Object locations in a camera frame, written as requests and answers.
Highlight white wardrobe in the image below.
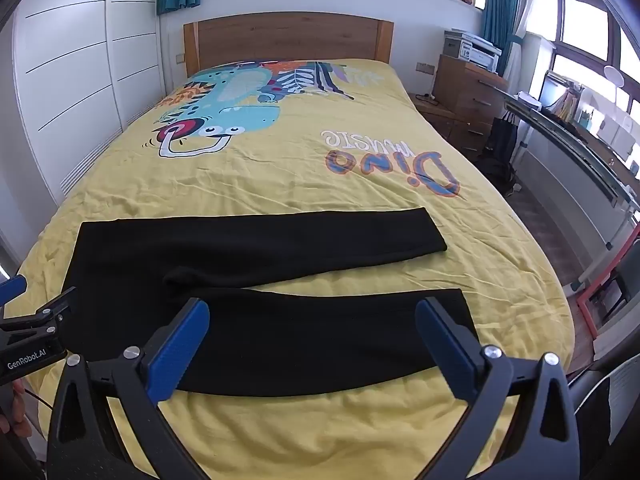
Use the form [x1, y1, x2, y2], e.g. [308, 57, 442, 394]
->
[10, 0, 166, 206]

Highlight wooden nightstand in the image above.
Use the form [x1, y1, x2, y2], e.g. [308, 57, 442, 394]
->
[413, 94, 493, 155]

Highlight long desk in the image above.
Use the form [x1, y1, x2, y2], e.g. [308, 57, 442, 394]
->
[502, 94, 640, 213]

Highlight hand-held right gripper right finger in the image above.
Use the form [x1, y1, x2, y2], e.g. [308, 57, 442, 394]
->
[415, 297, 583, 480]

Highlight computer monitor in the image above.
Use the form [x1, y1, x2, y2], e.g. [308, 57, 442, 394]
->
[539, 71, 571, 109]

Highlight wooden headboard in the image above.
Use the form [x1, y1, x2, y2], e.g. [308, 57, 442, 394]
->
[183, 12, 395, 78]

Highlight wooden dresser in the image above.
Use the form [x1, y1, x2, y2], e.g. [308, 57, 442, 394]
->
[432, 55, 511, 123]

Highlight window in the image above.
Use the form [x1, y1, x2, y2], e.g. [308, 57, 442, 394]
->
[540, 0, 640, 111]

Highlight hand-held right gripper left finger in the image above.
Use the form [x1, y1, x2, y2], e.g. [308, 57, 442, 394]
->
[47, 298, 211, 480]

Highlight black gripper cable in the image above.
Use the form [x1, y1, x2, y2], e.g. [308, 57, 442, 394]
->
[22, 387, 55, 412]

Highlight yellow printed bedspread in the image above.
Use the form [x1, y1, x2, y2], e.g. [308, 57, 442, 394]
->
[17, 57, 576, 480]

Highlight red metal frame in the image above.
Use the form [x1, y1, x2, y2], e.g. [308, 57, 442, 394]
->
[575, 224, 640, 343]

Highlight white printer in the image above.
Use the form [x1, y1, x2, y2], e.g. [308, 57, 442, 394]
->
[444, 30, 503, 73]

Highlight person's left hand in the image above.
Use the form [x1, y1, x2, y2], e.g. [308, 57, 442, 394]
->
[0, 376, 32, 437]

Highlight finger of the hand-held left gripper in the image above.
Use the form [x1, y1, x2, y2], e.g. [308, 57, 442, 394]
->
[0, 286, 77, 339]
[0, 274, 29, 309]

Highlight black bag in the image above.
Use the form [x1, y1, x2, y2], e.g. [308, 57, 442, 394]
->
[479, 115, 522, 187]

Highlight black pants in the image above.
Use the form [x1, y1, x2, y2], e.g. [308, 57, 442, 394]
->
[59, 207, 480, 397]

